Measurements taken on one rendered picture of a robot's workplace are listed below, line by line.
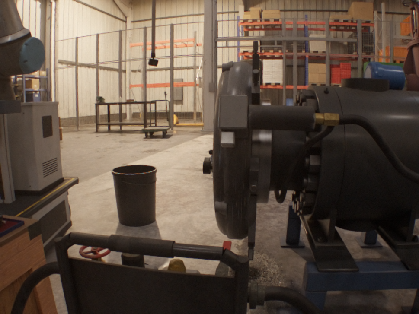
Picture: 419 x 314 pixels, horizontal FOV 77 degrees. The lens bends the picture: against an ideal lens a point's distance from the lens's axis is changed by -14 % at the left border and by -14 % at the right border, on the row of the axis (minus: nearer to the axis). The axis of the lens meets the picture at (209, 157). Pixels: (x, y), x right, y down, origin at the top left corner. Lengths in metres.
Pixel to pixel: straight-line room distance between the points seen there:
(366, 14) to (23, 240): 13.26
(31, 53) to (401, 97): 1.50
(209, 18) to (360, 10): 6.72
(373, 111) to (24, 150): 1.70
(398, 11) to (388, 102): 15.03
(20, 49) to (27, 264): 0.82
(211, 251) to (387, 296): 1.11
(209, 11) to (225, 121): 8.34
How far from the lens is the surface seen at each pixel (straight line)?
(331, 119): 0.94
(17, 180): 1.89
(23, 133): 1.81
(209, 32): 9.00
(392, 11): 16.16
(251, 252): 1.16
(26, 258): 0.99
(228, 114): 0.89
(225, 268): 0.66
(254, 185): 0.89
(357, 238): 2.02
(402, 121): 1.22
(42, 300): 1.09
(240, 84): 1.06
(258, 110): 0.90
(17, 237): 0.95
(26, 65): 1.35
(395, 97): 1.31
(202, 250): 0.53
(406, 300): 1.53
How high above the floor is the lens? 0.81
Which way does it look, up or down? 10 degrees down
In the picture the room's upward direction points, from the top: straight up
